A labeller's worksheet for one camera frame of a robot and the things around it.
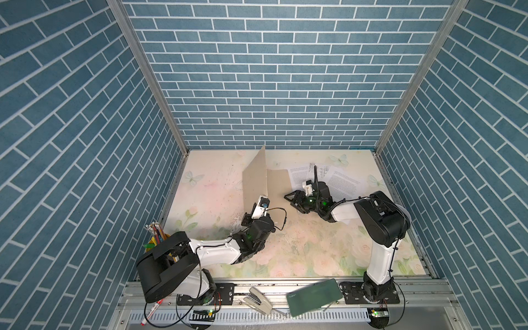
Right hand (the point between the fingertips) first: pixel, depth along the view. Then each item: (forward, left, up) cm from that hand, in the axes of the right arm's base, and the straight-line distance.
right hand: (285, 198), depth 95 cm
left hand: (-8, +12, +7) cm, 16 cm away
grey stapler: (-41, +8, -2) cm, 41 cm away
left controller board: (-47, +27, -8) cm, 55 cm away
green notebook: (-38, -12, -4) cm, 40 cm away
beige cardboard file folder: (+11, +7, -5) cm, 14 cm away
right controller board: (-41, -36, -10) cm, 56 cm away
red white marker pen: (-47, +43, -3) cm, 64 cm away
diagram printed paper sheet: (+21, -20, -5) cm, 30 cm away
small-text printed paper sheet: (+18, -6, -5) cm, 19 cm away
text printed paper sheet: (+13, -29, -5) cm, 33 cm away
